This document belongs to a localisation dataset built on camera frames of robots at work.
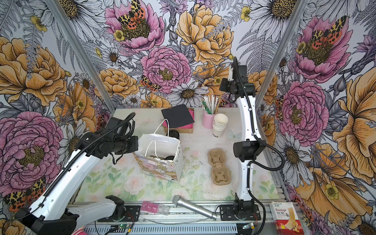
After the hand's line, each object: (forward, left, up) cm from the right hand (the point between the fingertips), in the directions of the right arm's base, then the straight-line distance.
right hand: (221, 86), depth 85 cm
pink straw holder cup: (-3, +7, -26) cm, 27 cm away
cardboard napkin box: (-7, +25, -31) cm, 40 cm away
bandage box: (-59, -25, -32) cm, 72 cm away
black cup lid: (-33, +30, -19) cm, 49 cm away
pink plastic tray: (-53, +39, -33) cm, 74 cm away
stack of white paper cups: (-11, +1, -19) cm, 22 cm away
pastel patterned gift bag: (-28, +37, -26) cm, 53 cm away
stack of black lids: (-8, +30, -32) cm, 45 cm away
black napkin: (+7, +29, -31) cm, 43 cm away
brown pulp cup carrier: (-38, +2, -34) cm, 51 cm away
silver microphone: (-51, +26, -31) cm, 65 cm away
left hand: (-33, +45, -11) cm, 57 cm away
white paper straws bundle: (+5, +4, -21) cm, 22 cm away
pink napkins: (-3, +23, -31) cm, 38 cm away
